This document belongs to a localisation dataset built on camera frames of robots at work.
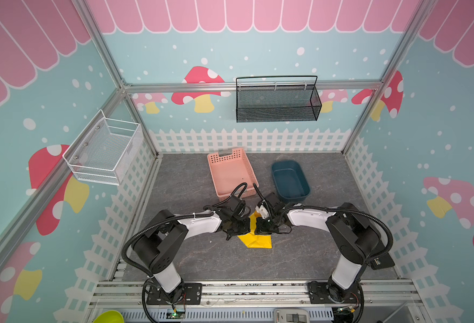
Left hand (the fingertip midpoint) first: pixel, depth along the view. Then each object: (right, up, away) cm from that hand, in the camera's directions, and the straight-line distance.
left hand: (249, 233), depth 88 cm
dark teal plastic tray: (+24, +22, +24) cm, 40 cm away
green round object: (-48, -21, -21) cm, 56 cm away
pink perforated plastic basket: (-11, +28, +26) cm, 40 cm away
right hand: (+2, 0, +1) cm, 2 cm away
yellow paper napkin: (+1, -3, -1) cm, 3 cm away
